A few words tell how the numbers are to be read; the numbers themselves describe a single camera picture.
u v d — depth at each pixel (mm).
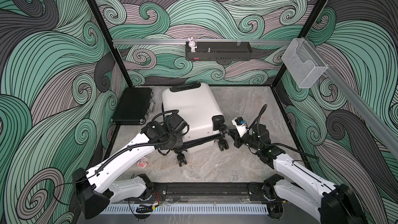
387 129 512
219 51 961
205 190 745
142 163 796
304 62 780
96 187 376
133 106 987
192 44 879
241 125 687
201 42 933
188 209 698
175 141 640
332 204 385
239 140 714
